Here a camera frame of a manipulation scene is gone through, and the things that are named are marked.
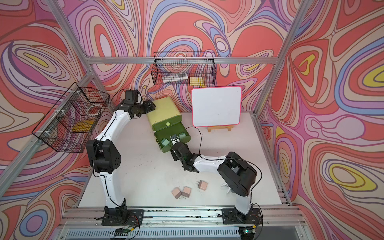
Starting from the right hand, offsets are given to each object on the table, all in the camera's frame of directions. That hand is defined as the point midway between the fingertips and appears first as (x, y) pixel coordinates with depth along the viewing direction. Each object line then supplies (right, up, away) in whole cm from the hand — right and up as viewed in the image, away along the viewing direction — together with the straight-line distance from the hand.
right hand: (177, 149), depth 91 cm
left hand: (-17, +27, +3) cm, 32 cm away
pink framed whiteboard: (+26, +28, +10) cm, 40 cm away
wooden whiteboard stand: (+35, +14, +14) cm, 40 cm away
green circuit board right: (+36, -36, -20) cm, 55 cm away
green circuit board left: (-25, -37, -19) cm, 49 cm away
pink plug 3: (+15, -19, -9) cm, 25 cm away
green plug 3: (0, +8, -14) cm, 16 cm away
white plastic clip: (+29, -19, -9) cm, 35 cm away
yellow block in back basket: (+12, +43, 0) cm, 44 cm away
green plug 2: (+3, +8, +4) cm, 10 cm away
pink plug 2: (+6, -22, -11) cm, 25 cm away
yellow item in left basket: (-44, +15, -19) cm, 50 cm away
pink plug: (+1, -22, -11) cm, 25 cm away
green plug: (-7, +5, 0) cm, 9 cm away
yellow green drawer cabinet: (-6, +18, -2) cm, 19 cm away
